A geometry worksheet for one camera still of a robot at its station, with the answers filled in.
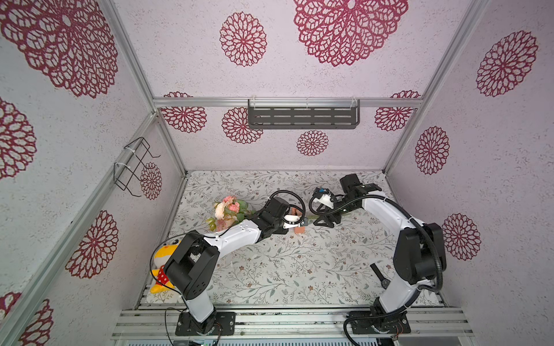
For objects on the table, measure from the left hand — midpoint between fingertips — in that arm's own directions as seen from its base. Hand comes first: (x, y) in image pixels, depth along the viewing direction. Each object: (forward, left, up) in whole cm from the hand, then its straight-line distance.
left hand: (283, 214), depth 91 cm
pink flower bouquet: (-5, +21, +9) cm, 24 cm away
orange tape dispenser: (-2, -7, -11) cm, 13 cm away
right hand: (-1, -14, +2) cm, 14 cm away
